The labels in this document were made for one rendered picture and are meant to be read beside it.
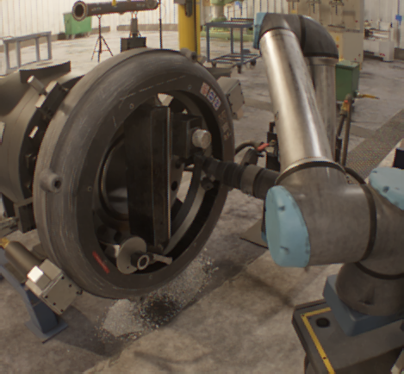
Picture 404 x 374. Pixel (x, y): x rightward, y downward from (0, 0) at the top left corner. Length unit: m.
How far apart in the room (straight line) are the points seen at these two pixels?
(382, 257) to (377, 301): 0.10
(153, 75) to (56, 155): 0.31
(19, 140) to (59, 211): 0.39
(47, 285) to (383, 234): 0.77
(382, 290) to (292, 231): 0.27
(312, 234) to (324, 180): 0.10
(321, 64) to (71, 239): 0.81
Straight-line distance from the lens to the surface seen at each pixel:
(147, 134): 0.96
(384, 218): 0.69
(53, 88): 0.92
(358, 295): 0.79
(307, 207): 0.64
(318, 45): 1.09
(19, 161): 1.19
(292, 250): 0.64
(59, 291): 0.99
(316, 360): 0.98
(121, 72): 0.91
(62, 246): 0.92
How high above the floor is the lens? 1.09
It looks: 24 degrees down
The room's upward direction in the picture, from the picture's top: 1 degrees counter-clockwise
